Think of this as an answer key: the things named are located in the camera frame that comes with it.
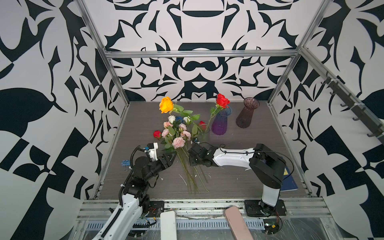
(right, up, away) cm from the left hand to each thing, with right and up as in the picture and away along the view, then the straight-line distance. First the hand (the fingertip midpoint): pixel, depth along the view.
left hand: (175, 152), depth 77 cm
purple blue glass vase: (+26, +14, +17) cm, 34 cm away
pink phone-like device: (+30, -32, -9) cm, 45 cm away
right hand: (+8, -6, +12) cm, 16 cm away
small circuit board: (+46, -33, -6) cm, 57 cm away
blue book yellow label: (+60, -18, +4) cm, 63 cm away
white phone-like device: (-2, -29, -12) cm, 31 cm away
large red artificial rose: (+24, +25, -1) cm, 35 cm away
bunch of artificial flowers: (-2, +6, +18) cm, 19 cm away
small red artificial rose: (-14, +7, +20) cm, 25 cm away
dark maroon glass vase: (+46, +17, +31) cm, 58 cm away
